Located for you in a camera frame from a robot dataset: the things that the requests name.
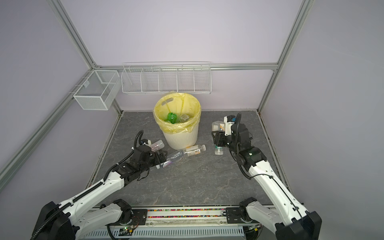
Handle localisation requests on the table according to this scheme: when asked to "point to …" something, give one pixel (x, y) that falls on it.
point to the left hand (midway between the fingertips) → (161, 156)
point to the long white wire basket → (157, 78)
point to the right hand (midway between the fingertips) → (216, 133)
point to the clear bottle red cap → (157, 145)
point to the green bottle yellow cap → (172, 117)
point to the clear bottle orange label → (195, 150)
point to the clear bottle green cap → (218, 126)
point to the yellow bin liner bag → (181, 103)
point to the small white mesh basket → (97, 91)
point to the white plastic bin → (178, 141)
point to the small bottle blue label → (184, 118)
